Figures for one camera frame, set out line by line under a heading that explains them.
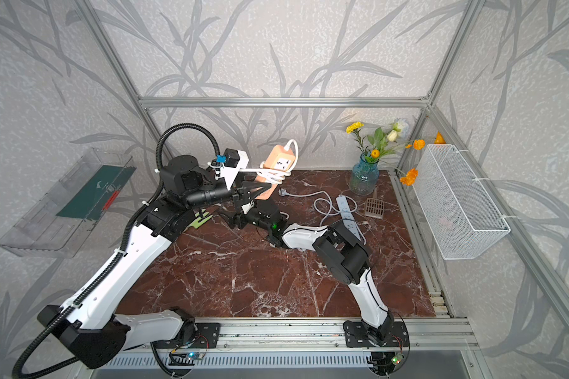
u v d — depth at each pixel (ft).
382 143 3.07
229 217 2.45
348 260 1.75
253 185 1.81
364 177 3.35
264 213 2.27
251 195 1.83
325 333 2.48
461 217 2.00
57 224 2.10
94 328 1.27
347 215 3.25
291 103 3.17
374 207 3.43
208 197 1.70
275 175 1.80
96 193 2.23
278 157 1.74
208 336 2.40
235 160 1.59
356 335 2.38
